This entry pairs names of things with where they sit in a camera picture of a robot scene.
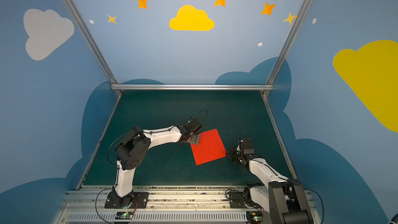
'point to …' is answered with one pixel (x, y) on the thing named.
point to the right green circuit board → (254, 217)
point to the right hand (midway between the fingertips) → (226, 150)
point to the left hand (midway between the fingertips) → (191, 137)
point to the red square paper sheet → (210, 147)
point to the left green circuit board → (124, 215)
